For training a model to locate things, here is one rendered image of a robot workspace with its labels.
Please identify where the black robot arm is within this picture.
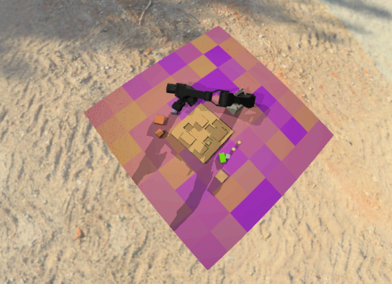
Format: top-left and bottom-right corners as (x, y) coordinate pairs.
(166, 83), (256, 109)

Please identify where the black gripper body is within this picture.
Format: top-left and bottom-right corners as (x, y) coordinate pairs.
(172, 97), (186, 112)

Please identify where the brown rectangular block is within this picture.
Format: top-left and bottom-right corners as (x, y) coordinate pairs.
(215, 170), (227, 183)

